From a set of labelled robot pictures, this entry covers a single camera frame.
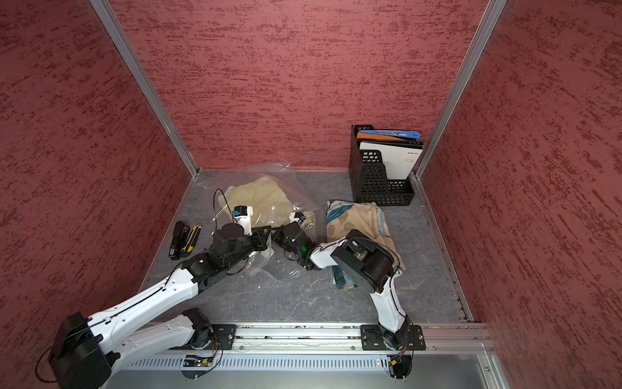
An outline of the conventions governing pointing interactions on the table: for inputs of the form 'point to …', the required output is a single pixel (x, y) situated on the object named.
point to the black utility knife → (179, 239)
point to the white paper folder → (398, 160)
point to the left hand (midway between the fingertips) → (271, 232)
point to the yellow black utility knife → (190, 243)
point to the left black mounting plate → (225, 334)
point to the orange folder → (361, 136)
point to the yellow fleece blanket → (269, 201)
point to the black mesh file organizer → (368, 179)
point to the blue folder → (414, 134)
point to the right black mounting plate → (372, 339)
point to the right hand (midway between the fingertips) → (267, 234)
